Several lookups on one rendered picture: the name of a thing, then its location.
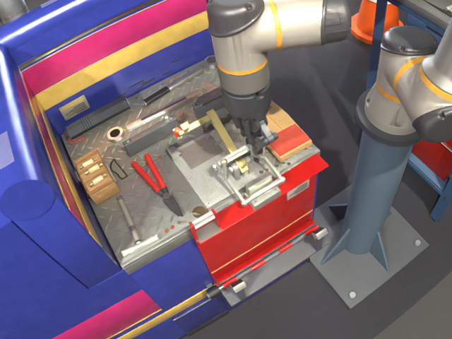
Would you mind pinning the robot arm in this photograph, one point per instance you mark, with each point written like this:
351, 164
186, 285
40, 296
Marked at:
240, 39

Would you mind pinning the white rubber block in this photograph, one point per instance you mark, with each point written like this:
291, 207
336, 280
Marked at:
238, 286
320, 233

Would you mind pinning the tan tape roll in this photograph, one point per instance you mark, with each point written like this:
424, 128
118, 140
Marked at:
115, 133

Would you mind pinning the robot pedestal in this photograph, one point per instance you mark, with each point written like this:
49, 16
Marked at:
374, 190

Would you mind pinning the red and grey striped rod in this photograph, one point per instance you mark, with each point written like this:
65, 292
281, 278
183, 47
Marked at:
268, 257

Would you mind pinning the short black bar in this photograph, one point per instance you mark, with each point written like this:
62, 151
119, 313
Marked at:
156, 95

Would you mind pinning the grey latch base plate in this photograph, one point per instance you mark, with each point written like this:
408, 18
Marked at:
197, 159

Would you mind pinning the brass angled flat bar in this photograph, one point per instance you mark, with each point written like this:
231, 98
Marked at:
226, 136

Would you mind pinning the blue and pink waltzer car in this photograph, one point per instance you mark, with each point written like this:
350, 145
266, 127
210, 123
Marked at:
42, 254

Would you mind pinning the long black box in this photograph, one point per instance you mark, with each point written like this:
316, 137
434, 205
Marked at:
95, 118

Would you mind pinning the blue metal rack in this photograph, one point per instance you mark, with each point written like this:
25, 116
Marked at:
436, 169

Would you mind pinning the white panel label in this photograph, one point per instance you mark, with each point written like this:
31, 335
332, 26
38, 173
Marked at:
298, 190

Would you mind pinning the silver pin rod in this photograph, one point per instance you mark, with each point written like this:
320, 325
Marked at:
203, 219

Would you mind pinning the orange traffic cone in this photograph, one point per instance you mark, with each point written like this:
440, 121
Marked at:
383, 24

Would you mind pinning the cork and red pad block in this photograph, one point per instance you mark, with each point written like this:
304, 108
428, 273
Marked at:
289, 139

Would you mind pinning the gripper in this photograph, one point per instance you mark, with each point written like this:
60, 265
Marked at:
245, 102

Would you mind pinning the silver latch lever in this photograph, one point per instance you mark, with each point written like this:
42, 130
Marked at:
231, 157

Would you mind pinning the yellow warning label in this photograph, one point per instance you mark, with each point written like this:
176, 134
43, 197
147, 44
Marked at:
75, 107

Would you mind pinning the brown box of fuses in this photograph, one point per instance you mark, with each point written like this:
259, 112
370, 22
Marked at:
97, 178

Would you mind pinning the dark grey long block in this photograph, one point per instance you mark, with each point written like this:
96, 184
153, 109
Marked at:
152, 136

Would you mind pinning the silver round rod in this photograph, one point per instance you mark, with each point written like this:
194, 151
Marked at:
129, 219

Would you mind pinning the red box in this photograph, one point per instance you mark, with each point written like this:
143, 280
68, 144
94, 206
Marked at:
432, 160

